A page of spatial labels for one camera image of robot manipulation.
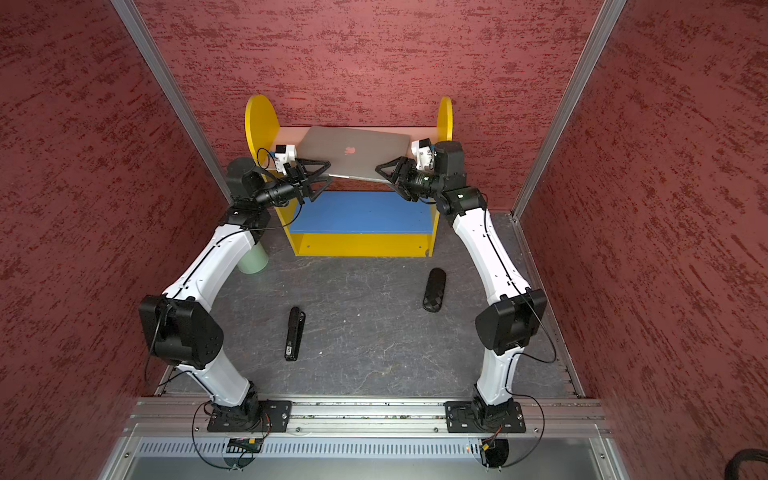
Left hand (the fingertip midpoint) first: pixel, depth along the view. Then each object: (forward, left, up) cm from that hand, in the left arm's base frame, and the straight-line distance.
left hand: (330, 176), depth 70 cm
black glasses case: (-8, -29, -41) cm, 51 cm away
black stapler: (-24, +14, -41) cm, 50 cm away
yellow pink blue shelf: (+15, -16, -29) cm, 37 cm away
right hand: (+1, -12, -2) cm, 12 cm away
